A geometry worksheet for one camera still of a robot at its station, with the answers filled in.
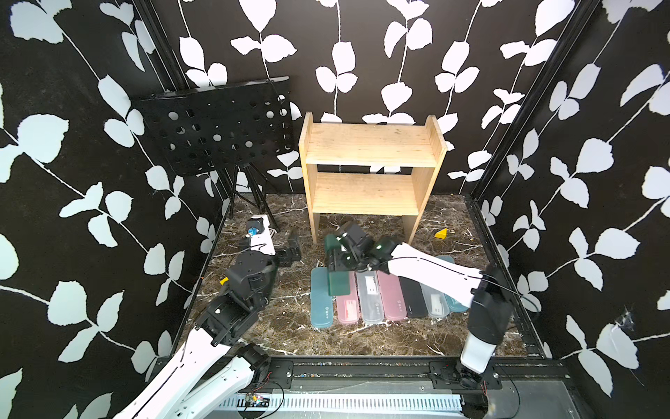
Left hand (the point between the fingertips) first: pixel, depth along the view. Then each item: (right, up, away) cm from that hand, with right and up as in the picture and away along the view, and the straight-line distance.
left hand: (280, 227), depth 66 cm
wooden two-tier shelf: (+28, +24, +49) cm, 61 cm away
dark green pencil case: (+15, -17, +13) cm, 26 cm away
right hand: (+12, -11, +15) cm, 22 cm away
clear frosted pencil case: (+26, -25, +22) cm, 42 cm away
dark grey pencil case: (+41, -27, +20) cm, 53 cm away
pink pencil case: (+34, -25, +22) cm, 47 cm away
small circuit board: (-7, -49, +6) cm, 50 cm away
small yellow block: (+57, -4, +39) cm, 69 cm away
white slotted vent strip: (+20, -49, +4) cm, 53 cm away
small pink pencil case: (+18, -27, +20) cm, 38 cm away
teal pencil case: (+9, -27, +22) cm, 36 cm away
